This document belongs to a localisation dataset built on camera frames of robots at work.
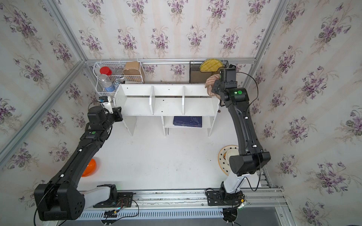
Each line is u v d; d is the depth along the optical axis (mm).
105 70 919
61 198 390
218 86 648
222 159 868
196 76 976
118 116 702
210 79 729
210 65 944
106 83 908
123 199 727
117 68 1037
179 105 843
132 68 878
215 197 732
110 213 707
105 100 651
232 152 857
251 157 416
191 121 895
